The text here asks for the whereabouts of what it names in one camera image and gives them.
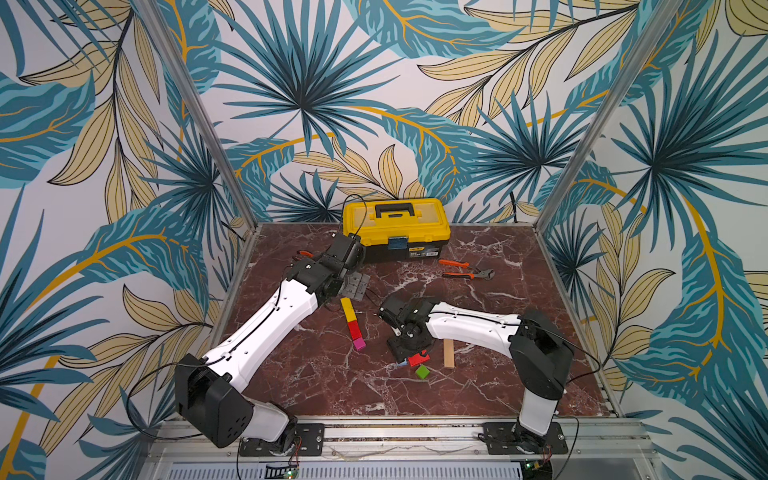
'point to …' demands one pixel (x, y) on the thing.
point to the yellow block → (348, 309)
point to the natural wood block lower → (449, 354)
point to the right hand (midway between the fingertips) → (402, 350)
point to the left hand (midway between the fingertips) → (341, 281)
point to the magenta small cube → (359, 344)
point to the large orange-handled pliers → (487, 274)
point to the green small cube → (422, 371)
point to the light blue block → (403, 363)
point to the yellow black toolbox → (397, 229)
